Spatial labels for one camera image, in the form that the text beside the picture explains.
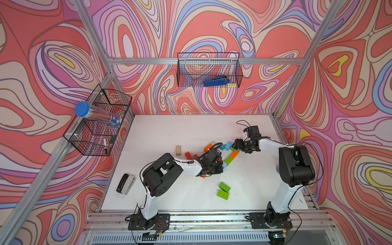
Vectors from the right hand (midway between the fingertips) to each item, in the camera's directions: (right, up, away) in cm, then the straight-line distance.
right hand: (238, 150), depth 99 cm
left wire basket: (-78, +11, -28) cm, 84 cm away
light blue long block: (-6, +3, 0) cm, 7 cm away
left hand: (-9, -11, -9) cm, 17 cm away
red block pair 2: (-28, -3, -4) cm, 28 cm away
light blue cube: (-11, -8, -8) cm, 16 cm away
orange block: (-3, -2, -2) cm, 4 cm away
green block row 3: (-13, -22, -17) cm, 31 cm away
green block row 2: (-12, -18, -16) cm, 27 cm away
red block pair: (-32, -3, -3) cm, 33 cm away
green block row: (-7, -6, -4) cm, 10 cm away
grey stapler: (-66, -16, -17) cm, 70 cm away
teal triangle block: (-11, +2, -1) cm, 11 cm away
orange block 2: (-23, -14, -12) cm, 29 cm away
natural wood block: (-39, 0, -1) cm, 39 cm away
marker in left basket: (-71, +6, -27) cm, 76 cm away
